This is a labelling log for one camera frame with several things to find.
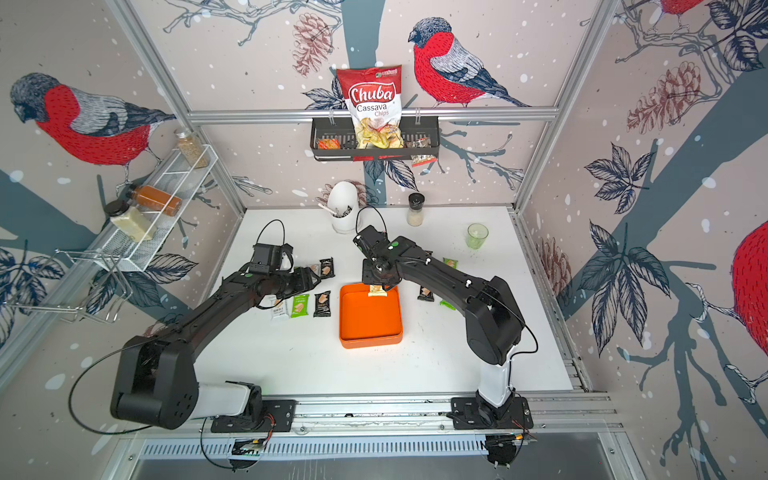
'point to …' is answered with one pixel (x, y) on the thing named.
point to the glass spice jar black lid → (415, 215)
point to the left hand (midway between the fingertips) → (317, 275)
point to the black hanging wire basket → (332, 139)
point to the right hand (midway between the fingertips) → (371, 276)
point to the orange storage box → (369, 321)
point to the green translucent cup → (476, 235)
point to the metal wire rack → (93, 284)
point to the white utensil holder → (342, 195)
